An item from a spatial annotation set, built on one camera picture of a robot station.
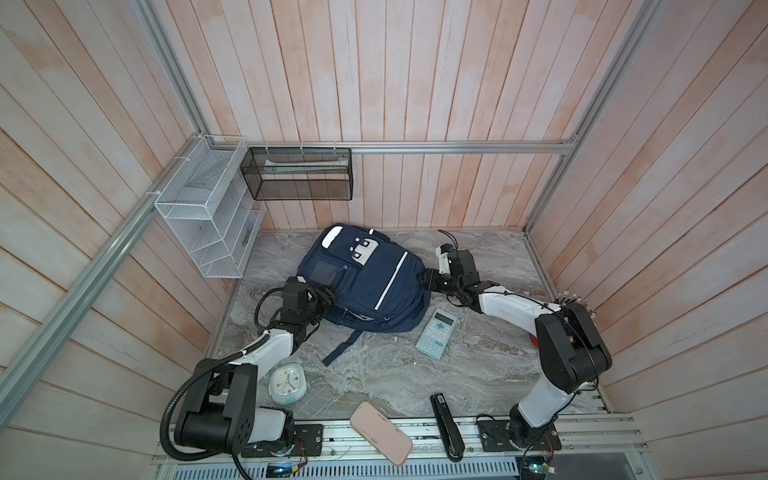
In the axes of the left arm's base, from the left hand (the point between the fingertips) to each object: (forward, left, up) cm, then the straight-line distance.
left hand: (336, 297), depth 90 cm
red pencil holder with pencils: (-4, -66, +5) cm, 66 cm away
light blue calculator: (-8, -31, -8) cm, 33 cm away
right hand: (+8, -27, +1) cm, 28 cm away
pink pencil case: (-35, -14, -8) cm, 38 cm away
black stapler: (-36, -31, -5) cm, 48 cm away
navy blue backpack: (+5, -13, 0) cm, 14 cm away
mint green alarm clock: (-23, +12, -7) cm, 27 cm away
